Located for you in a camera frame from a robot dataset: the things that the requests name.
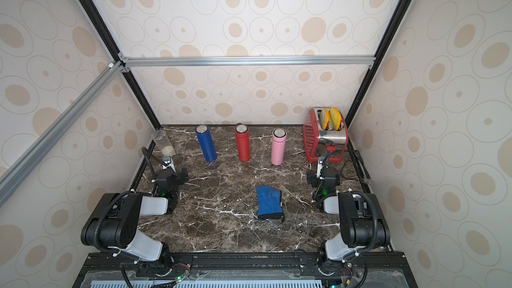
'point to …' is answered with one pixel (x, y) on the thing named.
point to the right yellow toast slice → (335, 116)
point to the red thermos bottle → (242, 138)
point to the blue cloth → (269, 203)
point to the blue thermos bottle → (206, 142)
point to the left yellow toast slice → (324, 118)
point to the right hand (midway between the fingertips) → (322, 169)
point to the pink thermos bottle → (279, 136)
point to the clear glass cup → (163, 142)
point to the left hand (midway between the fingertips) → (175, 165)
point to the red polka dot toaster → (318, 142)
